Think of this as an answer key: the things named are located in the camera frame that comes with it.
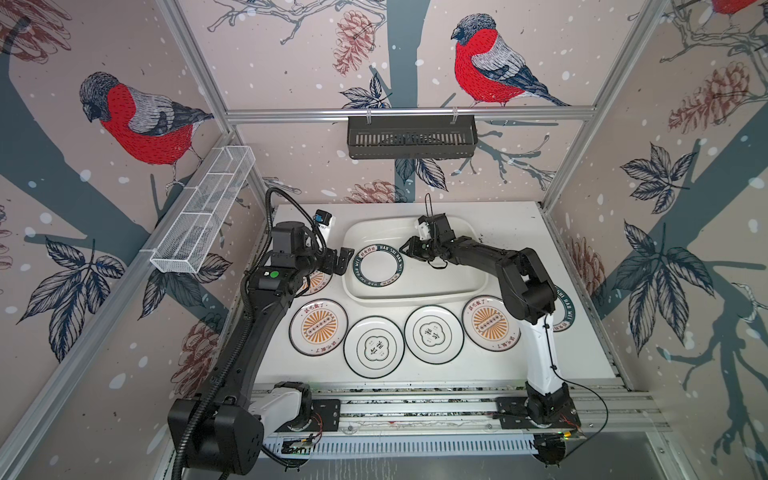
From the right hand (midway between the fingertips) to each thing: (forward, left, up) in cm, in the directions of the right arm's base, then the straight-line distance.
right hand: (402, 252), depth 101 cm
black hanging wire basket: (+33, -3, +25) cm, 41 cm away
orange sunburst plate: (-26, +25, -4) cm, 36 cm away
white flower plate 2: (-26, -10, -6) cm, 29 cm away
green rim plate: (-4, +8, -3) cm, 10 cm away
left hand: (-14, +17, +22) cm, 31 cm away
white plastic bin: (-10, -6, -4) cm, 12 cm away
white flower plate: (-31, +7, -6) cm, 32 cm away
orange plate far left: (-10, +29, -4) cm, 30 cm away
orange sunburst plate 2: (-23, -27, -5) cm, 36 cm away
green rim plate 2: (-18, -51, -7) cm, 55 cm away
